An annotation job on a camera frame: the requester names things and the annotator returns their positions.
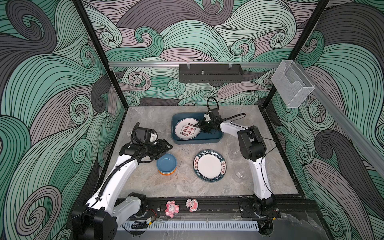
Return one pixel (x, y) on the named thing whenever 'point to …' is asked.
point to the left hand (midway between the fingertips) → (170, 147)
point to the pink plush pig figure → (171, 208)
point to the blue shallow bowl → (167, 164)
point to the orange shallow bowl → (167, 174)
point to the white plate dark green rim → (210, 165)
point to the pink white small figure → (192, 204)
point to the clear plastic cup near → (242, 172)
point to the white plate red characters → (185, 129)
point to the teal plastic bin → (204, 137)
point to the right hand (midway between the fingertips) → (195, 125)
